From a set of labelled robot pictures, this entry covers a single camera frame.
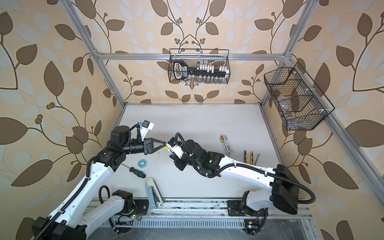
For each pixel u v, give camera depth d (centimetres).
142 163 90
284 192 40
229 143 98
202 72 83
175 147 61
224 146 96
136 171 85
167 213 74
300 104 74
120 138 56
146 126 64
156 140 67
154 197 75
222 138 99
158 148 66
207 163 54
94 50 89
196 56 90
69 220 39
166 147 68
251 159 89
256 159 91
